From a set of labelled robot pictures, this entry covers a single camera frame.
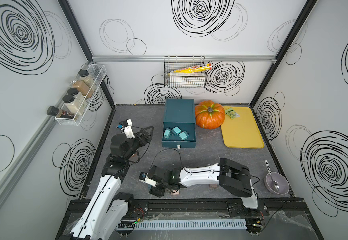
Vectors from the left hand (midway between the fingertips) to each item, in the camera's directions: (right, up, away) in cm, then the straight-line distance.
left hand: (148, 129), depth 73 cm
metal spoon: (+67, -31, +6) cm, 74 cm away
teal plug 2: (+14, -2, +11) cm, 18 cm away
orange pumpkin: (+36, +7, +25) cm, 44 cm away
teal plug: (+9, -3, +8) cm, 12 cm away
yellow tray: (+59, -4, +29) cm, 66 cm away
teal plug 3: (+18, -4, +9) cm, 21 cm away
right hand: (0, -32, +6) cm, 32 cm away
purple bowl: (+71, -30, +7) cm, 77 cm away
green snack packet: (+57, +9, +41) cm, 70 cm away
